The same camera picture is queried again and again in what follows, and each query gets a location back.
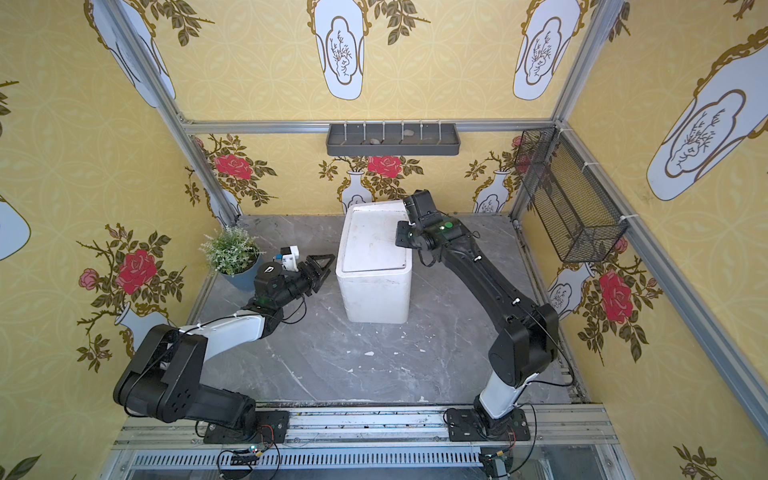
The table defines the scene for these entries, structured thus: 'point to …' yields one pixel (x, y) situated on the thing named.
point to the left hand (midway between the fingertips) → (332, 263)
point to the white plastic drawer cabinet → (374, 271)
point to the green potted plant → (235, 254)
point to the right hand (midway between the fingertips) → (395, 236)
